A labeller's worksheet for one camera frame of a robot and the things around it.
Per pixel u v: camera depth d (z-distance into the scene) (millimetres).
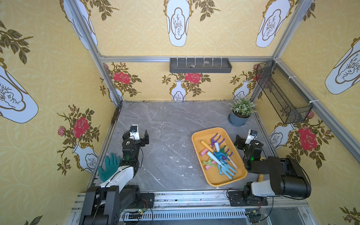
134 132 718
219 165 836
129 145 642
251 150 711
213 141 967
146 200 727
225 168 817
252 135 790
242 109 926
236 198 740
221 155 863
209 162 834
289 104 838
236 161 853
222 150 920
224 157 866
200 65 924
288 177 451
